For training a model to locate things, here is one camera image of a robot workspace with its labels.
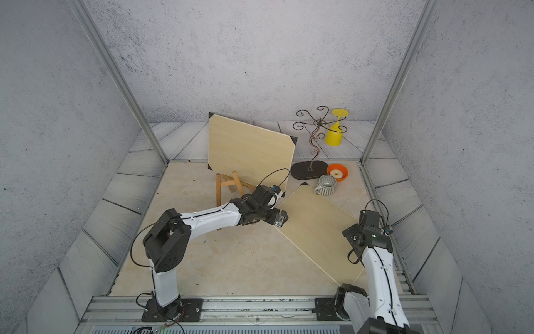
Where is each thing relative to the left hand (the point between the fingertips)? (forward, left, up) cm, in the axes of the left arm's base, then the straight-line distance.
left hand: (283, 216), depth 88 cm
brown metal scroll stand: (+32, -17, -6) cm, 37 cm away
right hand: (-12, -28, +1) cm, 30 cm away
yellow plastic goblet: (+33, -25, +16) cm, 44 cm away
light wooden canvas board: (+24, +11, +12) cm, 29 cm away
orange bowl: (+29, -31, -4) cm, 43 cm away
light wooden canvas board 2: (+1, -15, -9) cm, 18 cm away
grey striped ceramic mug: (+21, -23, -6) cm, 32 cm away
